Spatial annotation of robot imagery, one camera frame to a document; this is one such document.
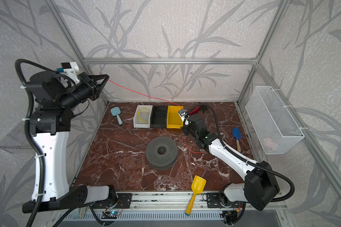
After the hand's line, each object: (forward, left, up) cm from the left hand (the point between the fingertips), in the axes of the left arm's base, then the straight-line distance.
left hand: (108, 71), depth 52 cm
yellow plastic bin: (+17, -23, -55) cm, 62 cm away
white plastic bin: (+20, +1, -53) cm, 57 cm away
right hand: (+6, -31, -34) cm, 47 cm away
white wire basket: (-12, -69, -20) cm, 73 cm away
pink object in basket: (-11, -74, -35) cm, 82 cm away
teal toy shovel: (+26, +24, -56) cm, 66 cm away
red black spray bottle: (+28, -41, -54) cm, 74 cm away
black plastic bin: (+20, -11, -55) cm, 60 cm away
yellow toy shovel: (-28, -38, -55) cm, 72 cm away
